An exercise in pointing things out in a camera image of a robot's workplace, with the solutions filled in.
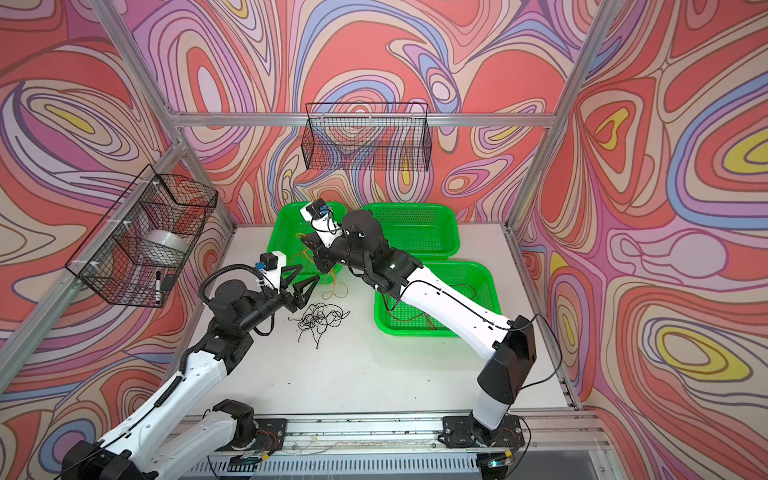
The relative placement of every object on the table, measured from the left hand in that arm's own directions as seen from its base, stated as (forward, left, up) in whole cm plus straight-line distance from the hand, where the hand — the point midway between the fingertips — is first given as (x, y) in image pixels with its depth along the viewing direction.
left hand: (312, 272), depth 73 cm
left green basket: (+37, +20, -21) cm, 47 cm away
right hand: (+2, 0, +8) cm, 9 cm away
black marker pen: (-5, +37, -2) cm, 38 cm away
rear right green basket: (+40, -35, -27) cm, 59 cm away
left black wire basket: (+3, +41, +6) cm, 41 cm away
